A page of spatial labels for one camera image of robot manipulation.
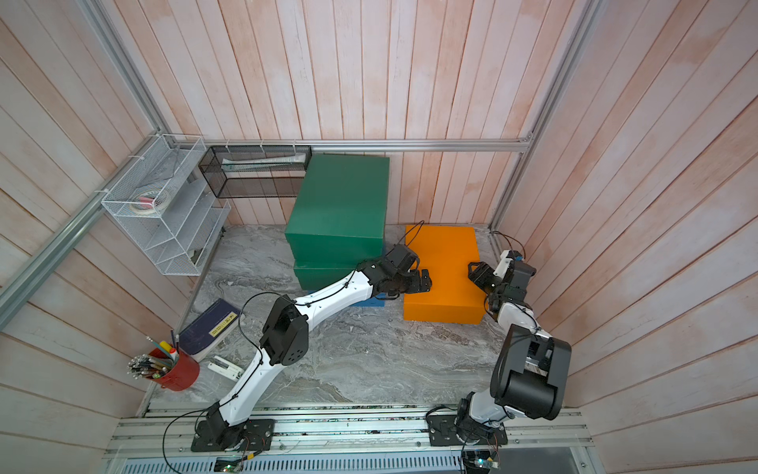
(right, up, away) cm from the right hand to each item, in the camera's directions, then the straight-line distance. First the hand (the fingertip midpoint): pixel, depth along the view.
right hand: (475, 265), depth 92 cm
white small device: (-75, -29, -10) cm, 81 cm away
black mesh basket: (-75, +34, +13) cm, 83 cm away
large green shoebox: (-48, 0, -14) cm, 50 cm away
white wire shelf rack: (-85, +8, -14) cm, 86 cm away
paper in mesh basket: (-76, +31, -2) cm, 82 cm away
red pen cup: (-87, -26, -16) cm, 92 cm away
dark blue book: (-86, -22, -3) cm, 89 cm away
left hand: (-17, -7, -2) cm, 19 cm away
